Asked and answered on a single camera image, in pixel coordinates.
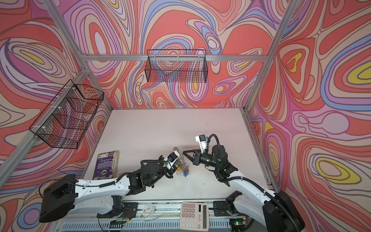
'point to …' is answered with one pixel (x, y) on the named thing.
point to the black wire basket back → (173, 65)
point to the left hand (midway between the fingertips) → (181, 156)
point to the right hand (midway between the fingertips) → (185, 157)
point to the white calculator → (194, 216)
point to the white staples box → (149, 209)
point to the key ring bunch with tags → (182, 167)
